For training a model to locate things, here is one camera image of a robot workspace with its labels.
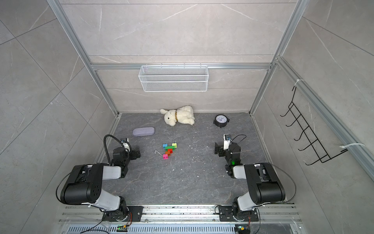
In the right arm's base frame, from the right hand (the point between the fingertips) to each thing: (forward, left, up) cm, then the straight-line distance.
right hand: (224, 141), depth 93 cm
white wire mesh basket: (+39, +33, +23) cm, 56 cm away
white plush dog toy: (+23, +26, +2) cm, 35 cm away
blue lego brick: (+1, +40, -5) cm, 40 cm away
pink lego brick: (-7, +39, -5) cm, 40 cm away
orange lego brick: (-5, +37, -5) cm, 38 cm away
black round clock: (+22, -2, -5) cm, 23 cm away
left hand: (0, +61, -2) cm, 62 cm away
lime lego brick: (+2, +33, -5) cm, 34 cm away
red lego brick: (-3, +35, -5) cm, 36 cm away
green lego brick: (0, +37, -5) cm, 37 cm away
